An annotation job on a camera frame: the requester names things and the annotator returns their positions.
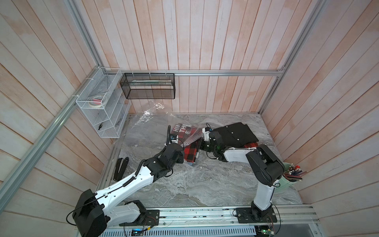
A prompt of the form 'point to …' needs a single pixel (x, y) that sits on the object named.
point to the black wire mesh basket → (148, 86)
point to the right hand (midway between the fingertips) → (192, 141)
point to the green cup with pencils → (291, 175)
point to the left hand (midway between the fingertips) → (179, 152)
